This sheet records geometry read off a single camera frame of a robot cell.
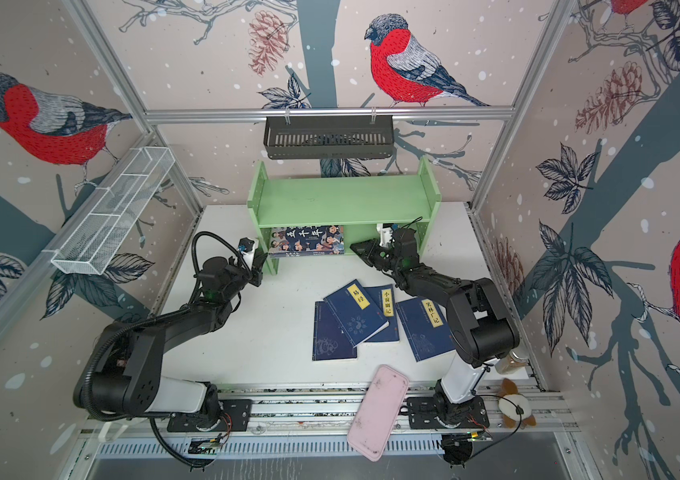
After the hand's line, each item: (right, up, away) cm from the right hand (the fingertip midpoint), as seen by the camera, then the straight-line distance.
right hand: (350, 250), depth 89 cm
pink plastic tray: (+6, -40, -17) cm, 44 cm away
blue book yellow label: (+2, -19, +1) cm, 19 cm away
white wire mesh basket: (-63, +4, -15) cm, 65 cm away
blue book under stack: (+11, -15, +6) cm, 20 cm away
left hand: (-27, 0, -1) cm, 27 cm away
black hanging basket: (-16, +40, +18) cm, 47 cm away
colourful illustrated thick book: (-14, +3, +4) cm, 15 cm away
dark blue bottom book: (-6, -26, -3) cm, 27 cm away
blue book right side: (+23, -24, 0) cm, 33 cm away
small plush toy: (+41, -38, -16) cm, 58 cm away
